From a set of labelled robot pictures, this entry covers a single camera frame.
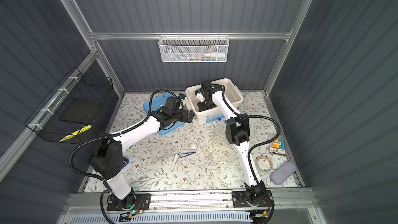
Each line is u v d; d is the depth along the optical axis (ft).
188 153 2.92
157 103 3.78
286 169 2.60
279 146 2.94
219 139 3.11
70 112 2.34
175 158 2.84
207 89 2.70
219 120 2.84
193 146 2.99
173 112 2.28
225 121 2.77
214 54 3.04
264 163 2.78
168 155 3.00
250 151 2.08
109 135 1.63
